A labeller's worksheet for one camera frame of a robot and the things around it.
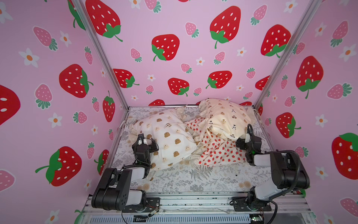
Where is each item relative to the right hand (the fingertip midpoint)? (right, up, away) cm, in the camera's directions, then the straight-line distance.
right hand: (244, 137), depth 95 cm
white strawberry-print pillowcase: (-24, -7, -7) cm, 26 cm away
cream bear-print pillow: (-15, +14, -7) cm, 21 cm away
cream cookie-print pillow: (-46, -3, -7) cm, 47 cm away
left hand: (-68, -1, -5) cm, 68 cm away
